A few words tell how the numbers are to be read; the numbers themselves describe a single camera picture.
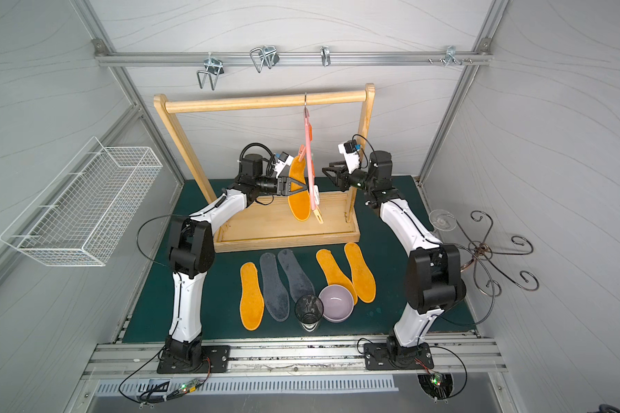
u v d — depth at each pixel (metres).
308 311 0.80
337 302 0.84
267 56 0.77
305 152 0.66
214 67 0.78
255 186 0.80
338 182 0.74
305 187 0.86
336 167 0.82
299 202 0.87
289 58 0.78
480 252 0.61
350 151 0.70
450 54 0.77
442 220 0.66
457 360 0.66
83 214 0.69
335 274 0.91
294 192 0.84
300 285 0.88
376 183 0.67
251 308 0.83
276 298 0.84
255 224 1.01
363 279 0.90
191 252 0.57
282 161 0.84
